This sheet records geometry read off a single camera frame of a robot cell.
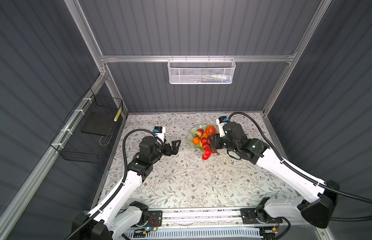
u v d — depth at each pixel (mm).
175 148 696
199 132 1012
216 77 917
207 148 789
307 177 418
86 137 721
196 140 1001
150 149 579
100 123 737
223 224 724
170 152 684
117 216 543
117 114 819
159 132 668
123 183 486
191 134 1016
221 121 648
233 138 550
